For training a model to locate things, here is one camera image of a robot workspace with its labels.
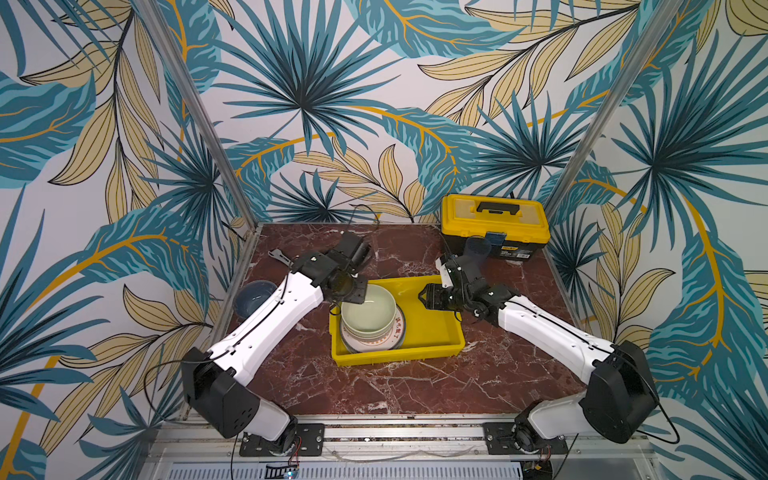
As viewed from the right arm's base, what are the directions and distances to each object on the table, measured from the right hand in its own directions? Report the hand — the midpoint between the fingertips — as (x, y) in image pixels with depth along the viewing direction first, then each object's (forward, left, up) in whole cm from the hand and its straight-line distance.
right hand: (422, 297), depth 85 cm
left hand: (-3, +19, +8) cm, 21 cm away
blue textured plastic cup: (+19, -21, -1) cm, 28 cm away
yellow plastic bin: (-6, -2, -12) cm, 13 cm away
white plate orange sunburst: (-9, +10, -9) cm, 16 cm away
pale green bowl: (-3, +14, -6) cm, 16 cm away
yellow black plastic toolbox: (+23, -34, +3) cm, 41 cm away
